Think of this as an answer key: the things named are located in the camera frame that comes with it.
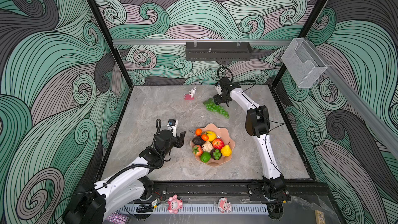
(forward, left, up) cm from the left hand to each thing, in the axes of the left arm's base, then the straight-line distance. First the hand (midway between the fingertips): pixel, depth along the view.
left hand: (180, 129), depth 83 cm
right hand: (+29, -26, -8) cm, 40 cm away
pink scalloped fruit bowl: (+2, -24, -8) cm, 25 cm away
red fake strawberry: (-10, -10, -2) cm, 14 cm away
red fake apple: (-5, -21, -5) cm, 22 cm away
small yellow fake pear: (-10, -25, -4) cm, 27 cm away
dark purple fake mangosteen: (-12, -19, -4) cm, 23 cm away
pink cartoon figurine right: (-33, -21, -7) cm, 40 cm away
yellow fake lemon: (-2, -18, -3) cm, 18 cm away
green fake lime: (-13, -14, -4) cm, 19 cm away
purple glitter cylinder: (-38, +24, -8) cm, 46 cm away
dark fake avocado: (-5, -10, -3) cm, 11 cm away
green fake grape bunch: (+23, -19, -7) cm, 31 cm away
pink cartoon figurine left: (-33, 0, -7) cm, 34 cm away
